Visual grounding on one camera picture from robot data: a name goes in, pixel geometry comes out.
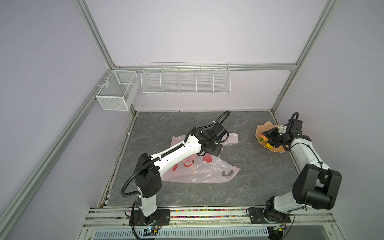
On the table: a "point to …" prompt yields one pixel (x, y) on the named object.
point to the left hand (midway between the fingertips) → (215, 151)
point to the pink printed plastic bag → (207, 168)
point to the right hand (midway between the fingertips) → (264, 135)
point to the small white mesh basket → (118, 90)
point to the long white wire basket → (186, 78)
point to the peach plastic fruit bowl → (264, 127)
